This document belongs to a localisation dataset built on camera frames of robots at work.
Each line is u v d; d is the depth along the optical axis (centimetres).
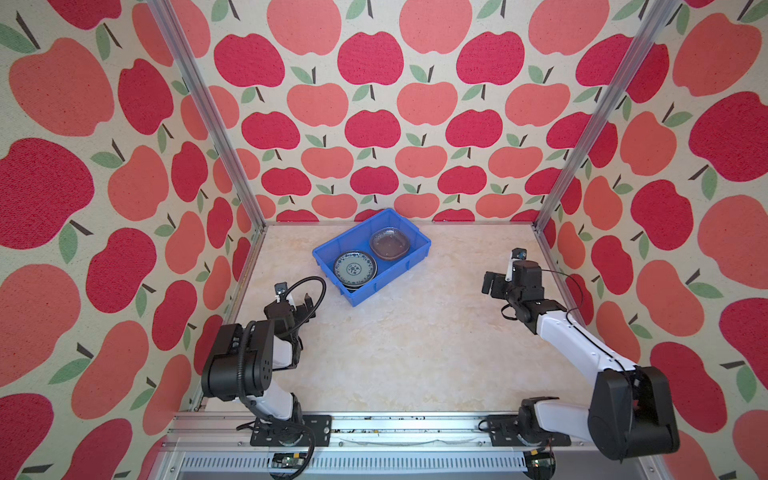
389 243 113
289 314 75
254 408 51
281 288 82
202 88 83
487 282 82
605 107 86
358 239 109
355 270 102
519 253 77
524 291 67
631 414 41
